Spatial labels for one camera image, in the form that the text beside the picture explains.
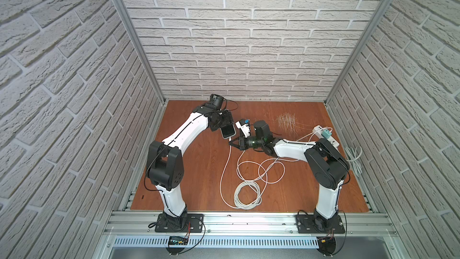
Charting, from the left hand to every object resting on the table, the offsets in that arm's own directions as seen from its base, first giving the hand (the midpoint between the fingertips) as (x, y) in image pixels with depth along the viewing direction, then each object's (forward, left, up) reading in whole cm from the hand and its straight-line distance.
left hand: (227, 117), depth 90 cm
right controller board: (-53, -41, -16) cm, 69 cm away
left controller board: (-50, +19, -19) cm, 57 cm away
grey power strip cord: (-21, -67, -15) cm, 72 cm away
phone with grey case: (-8, -1, -1) cm, 8 cm away
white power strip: (-5, -59, -12) cm, 60 cm away
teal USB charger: (-4, -54, -8) cm, 55 cm away
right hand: (-14, 0, -6) cm, 15 cm away
